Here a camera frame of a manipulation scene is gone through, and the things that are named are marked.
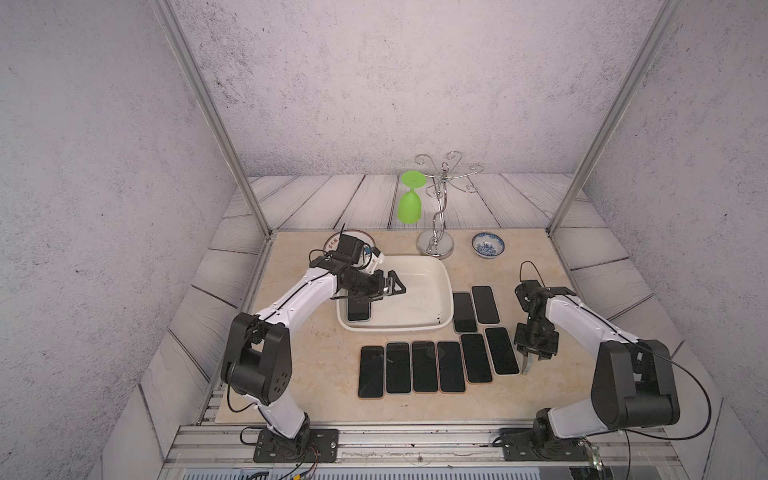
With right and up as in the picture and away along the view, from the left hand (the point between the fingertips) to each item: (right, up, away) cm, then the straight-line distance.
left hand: (398, 293), depth 83 cm
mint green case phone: (-12, -7, +12) cm, 18 cm away
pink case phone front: (+15, -21, +1) cm, 26 cm away
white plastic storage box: (+10, -6, +16) cm, 20 cm away
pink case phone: (+21, -8, +13) cm, 26 cm away
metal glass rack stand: (+16, +15, +32) cm, 39 cm away
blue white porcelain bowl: (+34, +14, +31) cm, 49 cm away
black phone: (-7, -23, 0) cm, 24 cm away
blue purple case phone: (+32, -19, +10) cm, 39 cm away
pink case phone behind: (+8, -21, +3) cm, 23 cm away
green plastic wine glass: (+4, +25, +15) cm, 30 cm away
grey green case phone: (+29, -6, +16) cm, 33 cm away
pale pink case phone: (+22, -19, +2) cm, 29 cm away
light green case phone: (0, -23, +1) cm, 23 cm away
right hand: (+38, -16, 0) cm, 41 cm away
